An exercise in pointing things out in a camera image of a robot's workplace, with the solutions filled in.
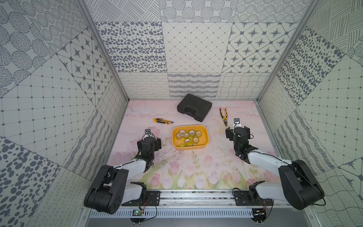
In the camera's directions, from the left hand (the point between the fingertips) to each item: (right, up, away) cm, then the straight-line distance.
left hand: (149, 137), depth 90 cm
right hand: (+58, +6, -1) cm, 59 cm away
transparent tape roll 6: (+25, -3, +5) cm, 26 cm away
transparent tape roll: (+19, -1, +8) cm, 21 cm away
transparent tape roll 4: (+33, +1, +8) cm, 34 cm away
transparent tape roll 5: (+31, -3, +5) cm, 32 cm away
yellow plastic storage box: (+36, -3, +5) cm, 37 cm away
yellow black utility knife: (+6, +10, +16) cm, 20 cm away
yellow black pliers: (+55, +12, +17) cm, 59 cm away
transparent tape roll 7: (+24, 0, +8) cm, 26 cm away
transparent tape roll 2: (+22, +2, +7) cm, 23 cm away
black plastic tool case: (+31, +21, +18) cm, 41 cm away
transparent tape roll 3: (+28, +1, +8) cm, 29 cm away
